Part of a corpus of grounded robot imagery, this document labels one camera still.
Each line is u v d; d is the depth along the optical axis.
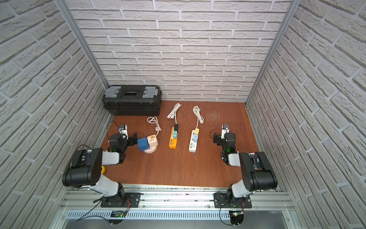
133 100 1.00
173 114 1.07
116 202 0.68
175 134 0.92
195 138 0.92
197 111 1.10
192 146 0.92
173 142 0.93
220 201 0.74
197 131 0.95
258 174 0.45
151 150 0.90
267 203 1.30
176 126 1.00
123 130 0.82
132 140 0.85
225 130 0.81
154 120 1.04
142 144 0.87
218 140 0.86
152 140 0.87
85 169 0.45
